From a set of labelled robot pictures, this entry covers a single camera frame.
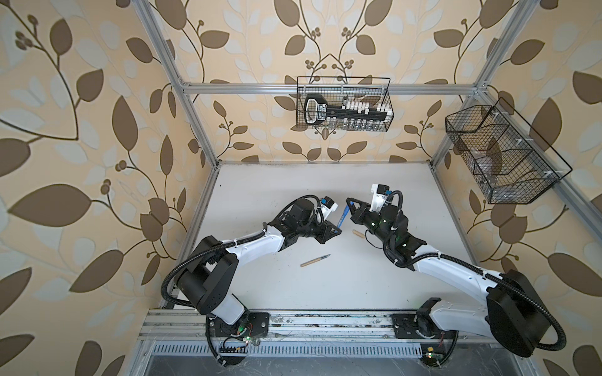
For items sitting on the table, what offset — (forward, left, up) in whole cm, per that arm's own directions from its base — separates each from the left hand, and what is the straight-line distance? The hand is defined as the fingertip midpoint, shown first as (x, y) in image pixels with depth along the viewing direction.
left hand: (340, 226), depth 81 cm
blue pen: (+2, -1, +3) cm, 4 cm away
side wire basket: (+14, -52, +20) cm, 58 cm away
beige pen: (-6, +9, -15) cm, 19 cm away
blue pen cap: (+5, -3, +7) cm, 9 cm away
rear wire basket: (+33, -11, +19) cm, 40 cm away
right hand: (+5, -2, +7) cm, 8 cm away
